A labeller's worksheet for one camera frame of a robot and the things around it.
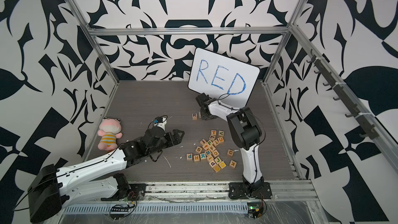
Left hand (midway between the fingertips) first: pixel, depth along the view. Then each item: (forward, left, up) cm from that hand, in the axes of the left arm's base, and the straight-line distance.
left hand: (179, 132), depth 78 cm
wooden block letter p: (-8, -4, -12) cm, 15 cm away
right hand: (+19, -17, -13) cm, 29 cm away
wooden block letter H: (-9, -8, -13) cm, 17 cm away
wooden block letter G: (-5, -10, -12) cm, 16 cm away
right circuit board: (-32, -34, -16) cm, 49 cm away
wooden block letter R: (+17, -8, -12) cm, 22 cm away
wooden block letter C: (-7, -26, -13) cm, 30 cm away
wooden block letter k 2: (-13, -27, -13) cm, 32 cm away
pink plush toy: (+7, +40, -9) cm, 42 cm away
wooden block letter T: (+5, -19, -12) cm, 23 cm away
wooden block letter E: (+18, -11, -12) cm, 24 cm away
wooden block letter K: (-8, -12, -12) cm, 19 cm away
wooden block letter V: (+4, -23, -12) cm, 27 cm away
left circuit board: (-31, +28, -14) cm, 44 cm away
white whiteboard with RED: (+29, -30, +5) cm, 42 cm away
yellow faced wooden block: (-14, -18, -12) cm, 26 cm away
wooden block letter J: (-11, -19, -12) cm, 25 cm away
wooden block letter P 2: (-1, -16, -12) cm, 20 cm away
